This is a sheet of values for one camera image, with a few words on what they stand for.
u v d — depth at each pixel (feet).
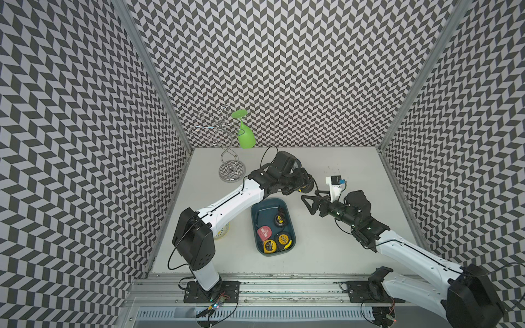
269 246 2.64
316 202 2.20
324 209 2.21
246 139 3.08
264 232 2.78
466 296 1.31
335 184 2.20
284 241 2.69
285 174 2.10
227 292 2.33
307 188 2.47
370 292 2.15
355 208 1.92
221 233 2.82
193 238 1.41
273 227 2.92
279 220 2.85
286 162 1.98
